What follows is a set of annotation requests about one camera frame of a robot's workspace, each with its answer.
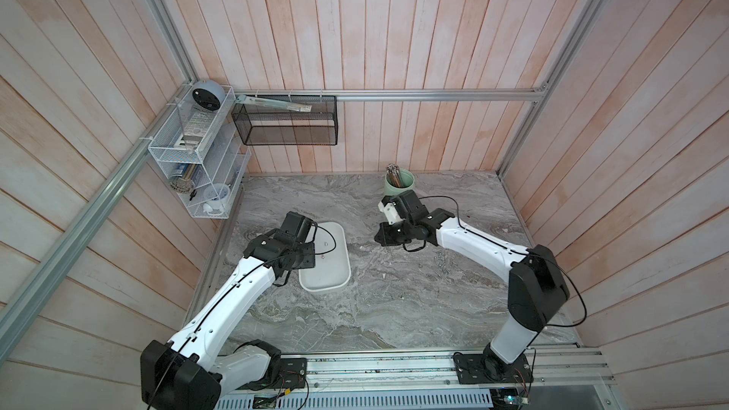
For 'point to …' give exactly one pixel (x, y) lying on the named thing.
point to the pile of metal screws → (442, 262)
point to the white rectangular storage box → (332, 265)
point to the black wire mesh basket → (271, 125)
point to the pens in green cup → (394, 175)
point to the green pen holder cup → (408, 182)
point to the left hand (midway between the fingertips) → (300, 259)
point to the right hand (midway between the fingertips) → (375, 236)
